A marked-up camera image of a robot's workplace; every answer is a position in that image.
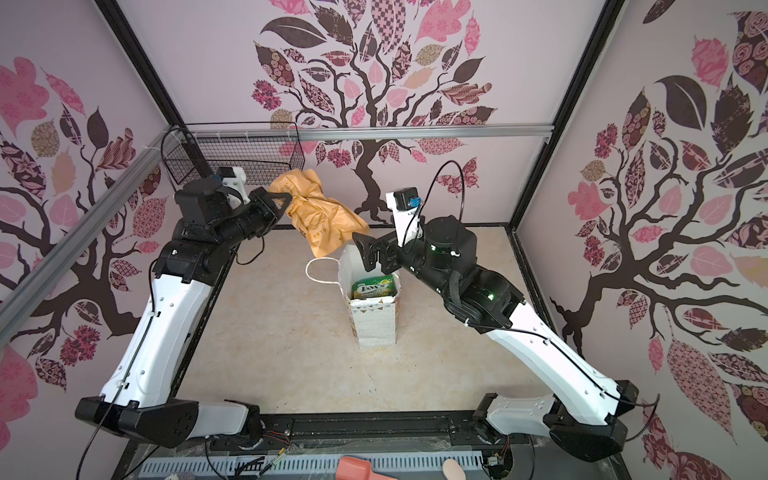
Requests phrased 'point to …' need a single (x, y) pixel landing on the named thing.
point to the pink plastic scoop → (355, 468)
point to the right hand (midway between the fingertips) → (376, 222)
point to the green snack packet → (384, 286)
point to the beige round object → (452, 470)
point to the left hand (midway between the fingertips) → (294, 200)
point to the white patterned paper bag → (374, 319)
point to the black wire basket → (261, 150)
